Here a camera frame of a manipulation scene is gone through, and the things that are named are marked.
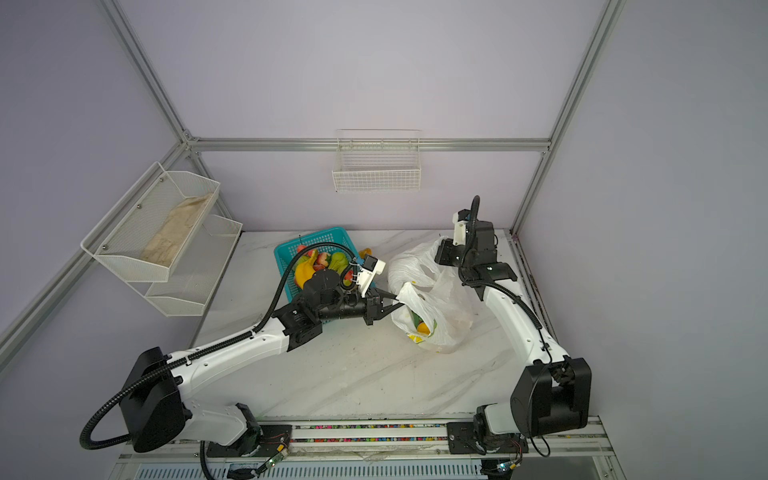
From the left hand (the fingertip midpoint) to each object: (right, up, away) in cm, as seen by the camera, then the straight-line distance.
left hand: (404, 303), depth 68 cm
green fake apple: (-22, +9, +37) cm, 44 cm away
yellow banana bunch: (-32, +6, +31) cm, 45 cm away
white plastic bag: (+8, -2, 0) cm, 8 cm away
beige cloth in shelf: (-63, +14, +9) cm, 65 cm away
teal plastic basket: (-41, +12, +37) cm, 56 cm away
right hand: (+10, +15, +14) cm, 23 cm away
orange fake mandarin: (+5, -8, +8) cm, 13 cm away
